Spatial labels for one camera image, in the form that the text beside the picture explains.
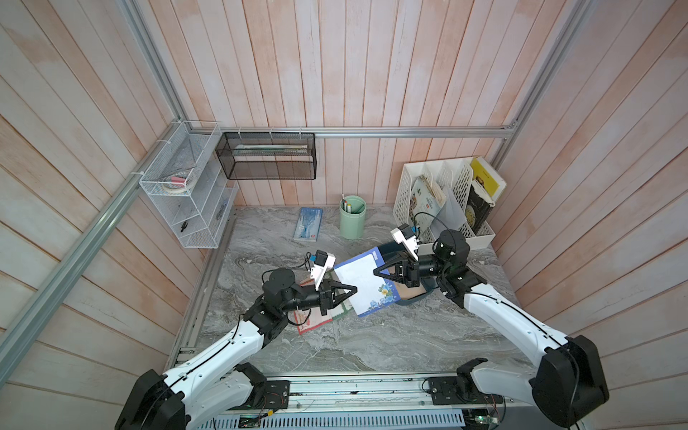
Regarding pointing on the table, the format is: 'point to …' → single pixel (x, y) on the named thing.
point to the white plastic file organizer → (451, 177)
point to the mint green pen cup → (352, 217)
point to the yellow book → (490, 180)
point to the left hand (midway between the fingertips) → (353, 295)
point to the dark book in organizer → (478, 207)
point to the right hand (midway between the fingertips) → (376, 274)
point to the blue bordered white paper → (374, 292)
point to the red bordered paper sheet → (309, 319)
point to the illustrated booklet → (425, 200)
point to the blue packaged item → (308, 224)
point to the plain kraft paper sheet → (408, 293)
